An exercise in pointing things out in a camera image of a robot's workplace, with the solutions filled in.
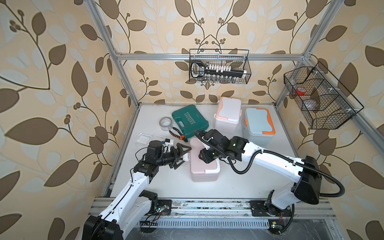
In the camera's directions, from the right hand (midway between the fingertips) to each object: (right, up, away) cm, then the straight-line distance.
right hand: (201, 155), depth 76 cm
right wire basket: (+61, +27, -3) cm, 67 cm away
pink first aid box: (0, -6, -4) cm, 8 cm away
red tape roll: (+55, +34, +4) cm, 65 cm away
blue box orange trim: (+35, +15, +13) cm, 40 cm away
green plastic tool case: (-8, +19, +29) cm, 35 cm away
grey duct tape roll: (-25, +16, +32) cm, 44 cm away
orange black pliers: (-13, +7, +23) cm, 27 cm away
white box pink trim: (+18, +21, +19) cm, 33 cm away
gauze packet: (-29, +6, +26) cm, 39 cm away
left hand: (-7, +2, -1) cm, 8 cm away
